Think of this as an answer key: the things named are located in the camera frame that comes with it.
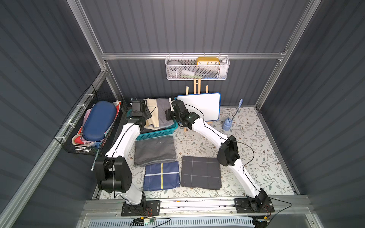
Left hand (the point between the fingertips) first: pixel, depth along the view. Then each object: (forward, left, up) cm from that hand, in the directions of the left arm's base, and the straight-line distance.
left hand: (144, 110), depth 86 cm
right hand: (+4, -14, -4) cm, 15 cm away
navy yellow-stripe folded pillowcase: (-31, -11, -24) cm, 41 cm away
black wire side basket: (-24, +27, +9) cm, 37 cm away
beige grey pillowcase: (+5, -7, -3) cm, 10 cm away
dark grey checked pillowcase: (-30, -34, -23) cm, 51 cm away
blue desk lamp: (+2, -55, -17) cm, 58 cm away
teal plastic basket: (-4, -11, -18) cm, 21 cm away
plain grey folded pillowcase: (-14, -4, -24) cm, 28 cm away
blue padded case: (-14, +18, +9) cm, 24 cm away
